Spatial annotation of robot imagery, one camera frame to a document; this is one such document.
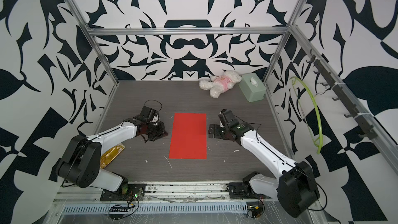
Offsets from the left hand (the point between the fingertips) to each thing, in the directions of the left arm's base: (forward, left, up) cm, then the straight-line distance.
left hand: (168, 130), depth 89 cm
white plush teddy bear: (+32, -33, +3) cm, 46 cm away
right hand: (-3, -26, +5) cm, 27 cm away
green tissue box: (+29, -56, +2) cm, 63 cm away
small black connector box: (-38, -42, -7) cm, 57 cm away
